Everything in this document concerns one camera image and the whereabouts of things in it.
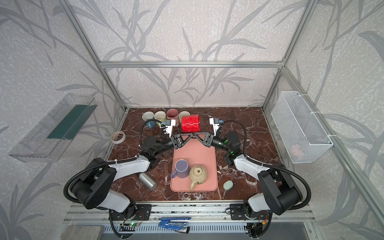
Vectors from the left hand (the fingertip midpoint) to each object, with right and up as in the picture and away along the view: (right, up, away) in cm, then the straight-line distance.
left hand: (193, 133), depth 71 cm
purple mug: (-7, -21, +10) cm, 24 cm away
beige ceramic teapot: (+2, -22, +7) cm, 23 cm away
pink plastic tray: (0, -14, +23) cm, 27 cm away
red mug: (-1, +5, -1) cm, 5 cm away
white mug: (-9, +11, +35) cm, 38 cm away
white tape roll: (-55, -6, +33) cm, 64 cm away
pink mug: (-17, +11, +35) cm, 40 cm away
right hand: (+1, +1, +3) cm, 3 cm away
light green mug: (-25, +9, +35) cm, 44 cm away
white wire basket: (+46, 0, -8) cm, 47 cm away
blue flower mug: (-33, +9, +32) cm, 47 cm away
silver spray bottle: (-26, -27, +10) cm, 39 cm away
